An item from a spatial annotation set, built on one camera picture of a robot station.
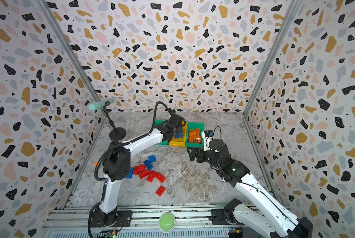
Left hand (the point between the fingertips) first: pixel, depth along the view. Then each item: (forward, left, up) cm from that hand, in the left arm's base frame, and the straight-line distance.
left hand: (181, 125), depth 94 cm
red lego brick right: (-28, +13, -13) cm, 33 cm away
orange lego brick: (+5, -11, -13) cm, 18 cm away
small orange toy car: (-19, +54, -14) cm, 59 cm away
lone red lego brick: (-36, +12, -14) cm, 40 cm away
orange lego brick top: (+2, -7, -11) cm, 14 cm away
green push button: (-50, +7, -14) cm, 53 cm away
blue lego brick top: (-16, +19, -14) cm, 29 cm away
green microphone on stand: (+4, +47, -13) cm, 49 cm away
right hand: (-22, -8, +9) cm, 25 cm away
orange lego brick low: (-1, -6, -13) cm, 15 cm away
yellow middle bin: (-6, +1, -9) cm, 11 cm away
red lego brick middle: (-26, +23, -13) cm, 37 cm away
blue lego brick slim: (-16, +2, +10) cm, 19 cm away
